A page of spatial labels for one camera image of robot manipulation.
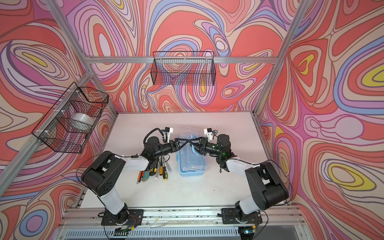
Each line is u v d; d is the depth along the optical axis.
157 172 0.88
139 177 0.86
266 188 0.44
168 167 0.89
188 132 0.92
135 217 0.73
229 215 0.73
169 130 0.80
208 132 0.80
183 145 0.76
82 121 0.71
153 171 0.87
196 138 0.77
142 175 0.86
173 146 0.77
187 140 0.79
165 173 0.86
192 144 0.77
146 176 0.86
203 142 0.73
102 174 0.48
